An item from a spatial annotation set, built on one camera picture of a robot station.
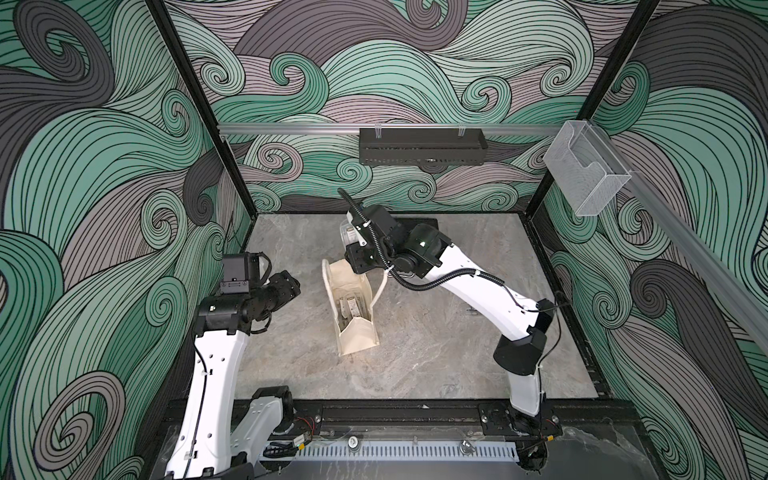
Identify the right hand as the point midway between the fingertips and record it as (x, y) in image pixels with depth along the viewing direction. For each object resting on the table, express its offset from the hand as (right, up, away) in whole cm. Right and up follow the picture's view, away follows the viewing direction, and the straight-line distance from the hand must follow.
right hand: (350, 254), depth 70 cm
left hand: (-15, -8, +1) cm, 17 cm away
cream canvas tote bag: (+2, -23, +11) cm, 25 cm away
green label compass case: (-2, -17, +17) cm, 24 cm away
